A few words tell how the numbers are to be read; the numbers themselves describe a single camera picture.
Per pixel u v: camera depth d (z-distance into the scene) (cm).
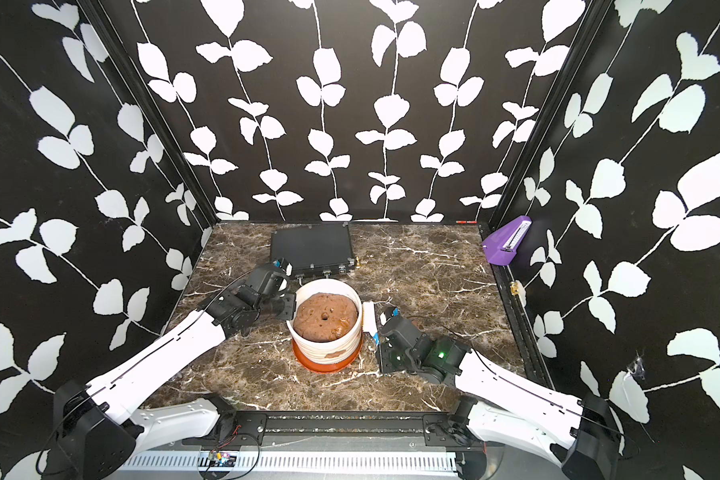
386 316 71
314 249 105
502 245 106
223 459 70
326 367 84
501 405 49
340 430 75
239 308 54
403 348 57
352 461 70
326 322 82
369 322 78
